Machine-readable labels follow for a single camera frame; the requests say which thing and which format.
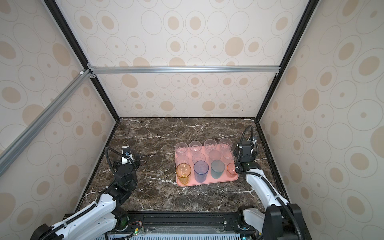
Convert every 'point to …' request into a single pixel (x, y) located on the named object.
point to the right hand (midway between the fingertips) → (247, 147)
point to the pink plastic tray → (226, 158)
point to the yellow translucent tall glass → (183, 171)
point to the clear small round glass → (215, 155)
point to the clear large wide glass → (198, 156)
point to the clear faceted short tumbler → (210, 145)
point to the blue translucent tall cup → (201, 169)
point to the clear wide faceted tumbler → (182, 159)
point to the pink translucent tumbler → (231, 169)
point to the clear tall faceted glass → (225, 145)
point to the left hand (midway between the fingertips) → (129, 150)
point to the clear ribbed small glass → (195, 146)
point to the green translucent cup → (217, 168)
